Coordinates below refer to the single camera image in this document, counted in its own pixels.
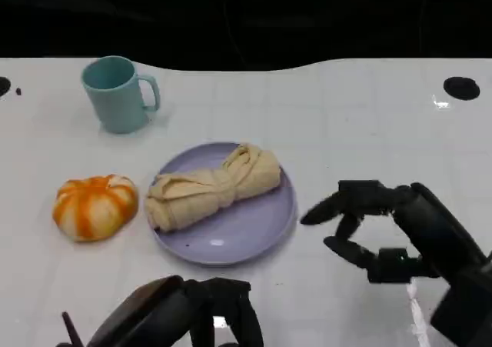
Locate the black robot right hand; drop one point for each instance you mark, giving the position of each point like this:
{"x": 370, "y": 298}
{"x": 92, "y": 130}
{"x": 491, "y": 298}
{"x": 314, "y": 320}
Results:
{"x": 434, "y": 231}

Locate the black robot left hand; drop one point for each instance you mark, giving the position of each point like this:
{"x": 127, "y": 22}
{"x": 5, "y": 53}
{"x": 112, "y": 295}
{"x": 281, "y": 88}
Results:
{"x": 153, "y": 316}

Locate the beige towel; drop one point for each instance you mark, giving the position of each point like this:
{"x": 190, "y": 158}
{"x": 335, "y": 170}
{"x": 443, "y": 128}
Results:
{"x": 207, "y": 193}

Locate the orange and white bread roll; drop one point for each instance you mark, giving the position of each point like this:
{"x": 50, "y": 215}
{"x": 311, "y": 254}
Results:
{"x": 94, "y": 208}

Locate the lilac plate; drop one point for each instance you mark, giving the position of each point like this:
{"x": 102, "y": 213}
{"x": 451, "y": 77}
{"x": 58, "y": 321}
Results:
{"x": 246, "y": 231}

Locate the black round table grommet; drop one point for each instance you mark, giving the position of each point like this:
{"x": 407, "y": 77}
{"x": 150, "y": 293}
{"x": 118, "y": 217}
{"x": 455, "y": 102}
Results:
{"x": 4, "y": 86}
{"x": 461, "y": 88}

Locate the pale green mug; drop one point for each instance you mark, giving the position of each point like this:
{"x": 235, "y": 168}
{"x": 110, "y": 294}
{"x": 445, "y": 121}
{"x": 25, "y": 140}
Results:
{"x": 115, "y": 104}

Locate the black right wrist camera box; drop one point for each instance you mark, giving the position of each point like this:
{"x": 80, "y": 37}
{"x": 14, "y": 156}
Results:
{"x": 467, "y": 308}

